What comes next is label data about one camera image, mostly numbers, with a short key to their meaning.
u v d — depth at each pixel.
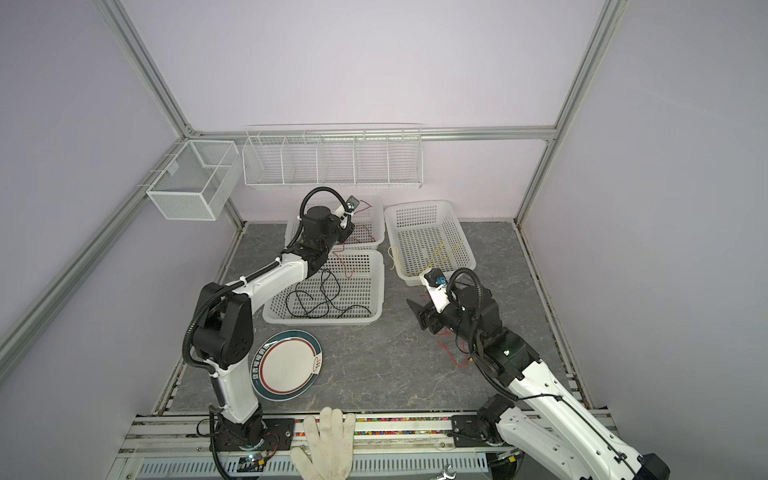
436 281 0.58
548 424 0.45
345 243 0.86
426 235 1.16
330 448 0.72
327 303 0.96
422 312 0.62
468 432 0.74
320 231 0.71
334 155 0.99
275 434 0.74
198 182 0.97
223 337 0.50
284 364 0.82
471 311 0.51
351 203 0.78
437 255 1.09
